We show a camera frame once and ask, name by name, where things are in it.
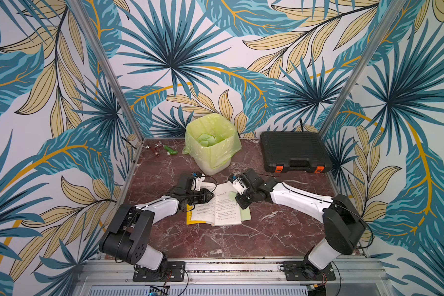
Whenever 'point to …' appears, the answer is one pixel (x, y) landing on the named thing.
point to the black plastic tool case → (295, 151)
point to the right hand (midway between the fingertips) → (237, 197)
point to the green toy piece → (170, 151)
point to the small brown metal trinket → (156, 154)
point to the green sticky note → (245, 214)
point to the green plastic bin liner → (216, 125)
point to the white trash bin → (209, 170)
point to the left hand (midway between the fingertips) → (211, 197)
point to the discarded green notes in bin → (208, 140)
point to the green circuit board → (153, 294)
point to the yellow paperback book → (221, 209)
